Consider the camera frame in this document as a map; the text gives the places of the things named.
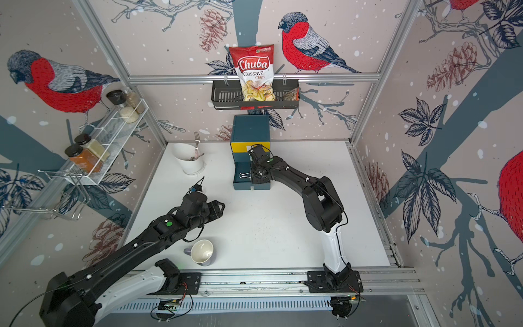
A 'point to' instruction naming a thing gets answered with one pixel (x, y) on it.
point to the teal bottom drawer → (242, 178)
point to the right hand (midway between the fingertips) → (246, 170)
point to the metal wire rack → (60, 193)
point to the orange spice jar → (89, 161)
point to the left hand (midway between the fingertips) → (225, 203)
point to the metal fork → (197, 153)
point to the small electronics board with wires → (169, 304)
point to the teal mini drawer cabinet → (248, 131)
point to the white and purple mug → (201, 252)
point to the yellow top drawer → (244, 147)
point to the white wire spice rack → (115, 135)
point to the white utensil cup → (191, 164)
